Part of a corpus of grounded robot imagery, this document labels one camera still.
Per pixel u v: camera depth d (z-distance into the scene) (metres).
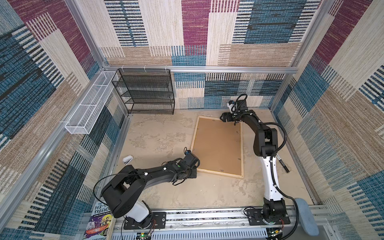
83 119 0.70
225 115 1.03
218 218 0.76
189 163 0.69
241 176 0.85
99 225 0.70
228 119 1.02
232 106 1.03
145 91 1.10
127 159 0.92
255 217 0.73
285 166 0.90
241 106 0.92
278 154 0.69
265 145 0.68
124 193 0.44
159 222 0.73
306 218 0.71
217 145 1.00
